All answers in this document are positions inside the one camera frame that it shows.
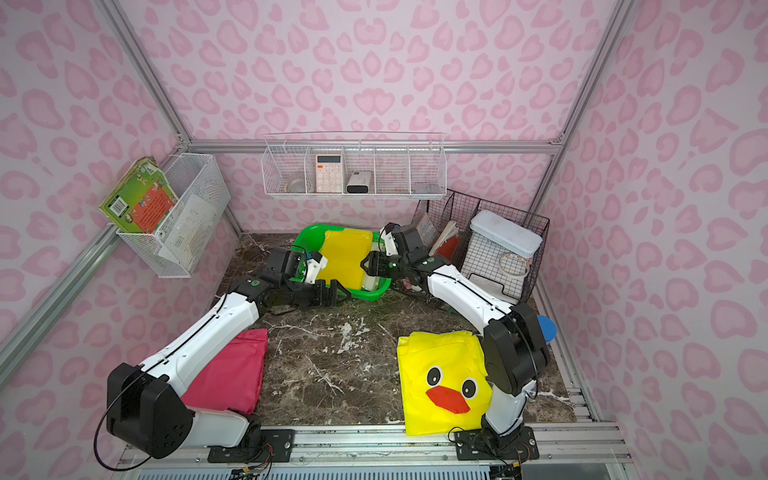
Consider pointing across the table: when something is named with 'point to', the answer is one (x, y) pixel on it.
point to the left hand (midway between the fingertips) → (340, 293)
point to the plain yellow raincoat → (345, 251)
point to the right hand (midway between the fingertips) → (366, 264)
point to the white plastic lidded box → (498, 253)
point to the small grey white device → (359, 182)
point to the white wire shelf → (355, 165)
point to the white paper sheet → (186, 240)
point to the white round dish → (296, 186)
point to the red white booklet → (448, 242)
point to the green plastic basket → (311, 241)
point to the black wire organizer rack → (451, 205)
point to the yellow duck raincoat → (444, 381)
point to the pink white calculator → (329, 173)
